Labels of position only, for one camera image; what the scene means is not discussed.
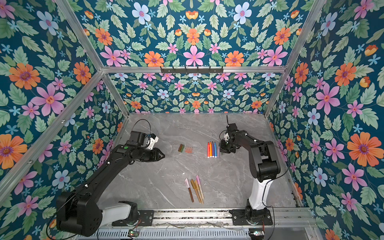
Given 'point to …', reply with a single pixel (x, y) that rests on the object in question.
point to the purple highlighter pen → (213, 149)
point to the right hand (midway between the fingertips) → (221, 149)
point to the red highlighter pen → (208, 150)
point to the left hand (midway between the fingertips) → (164, 152)
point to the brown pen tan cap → (199, 191)
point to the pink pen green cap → (218, 151)
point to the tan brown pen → (194, 186)
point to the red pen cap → (188, 150)
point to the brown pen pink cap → (187, 185)
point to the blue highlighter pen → (215, 150)
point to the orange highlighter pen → (210, 149)
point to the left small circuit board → (132, 233)
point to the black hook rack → (191, 70)
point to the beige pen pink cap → (198, 180)
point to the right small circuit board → (256, 233)
